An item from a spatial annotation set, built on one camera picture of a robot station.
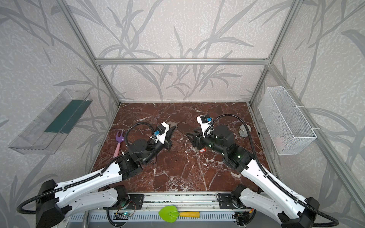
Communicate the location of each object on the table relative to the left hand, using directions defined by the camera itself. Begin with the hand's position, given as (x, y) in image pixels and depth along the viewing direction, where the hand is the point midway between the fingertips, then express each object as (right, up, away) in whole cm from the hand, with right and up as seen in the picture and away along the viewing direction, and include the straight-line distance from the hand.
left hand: (176, 123), depth 66 cm
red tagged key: (+14, -20, +28) cm, 37 cm away
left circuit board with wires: (-26, -45, +6) cm, 53 cm away
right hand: (+7, -2, +1) cm, 7 cm away
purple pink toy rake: (-43, -13, +31) cm, 55 cm away
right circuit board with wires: (+35, -46, +6) cm, 58 cm away
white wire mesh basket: (+49, -2, -5) cm, 49 cm away
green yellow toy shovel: (-4, -44, +3) cm, 45 cm away
